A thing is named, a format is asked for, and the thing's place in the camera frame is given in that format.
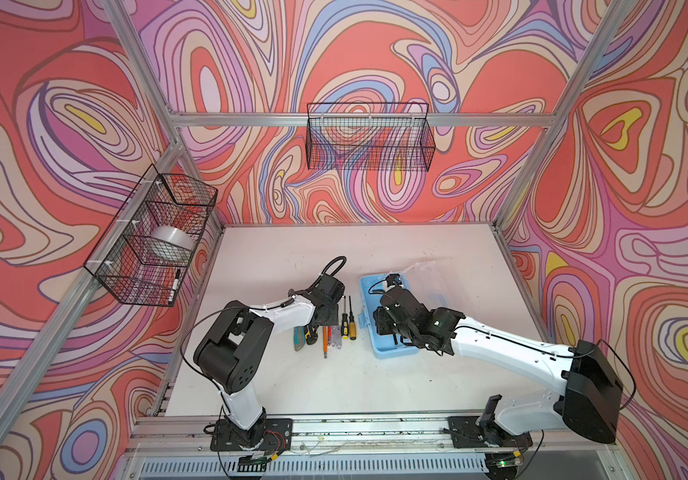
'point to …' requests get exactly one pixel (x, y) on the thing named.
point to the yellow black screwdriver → (352, 324)
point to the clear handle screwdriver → (336, 337)
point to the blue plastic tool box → (372, 287)
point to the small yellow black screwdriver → (344, 323)
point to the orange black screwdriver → (325, 342)
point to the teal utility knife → (299, 337)
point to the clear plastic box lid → (427, 284)
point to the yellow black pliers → (311, 334)
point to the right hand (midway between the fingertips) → (380, 320)
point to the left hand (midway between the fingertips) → (332, 314)
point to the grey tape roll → (169, 242)
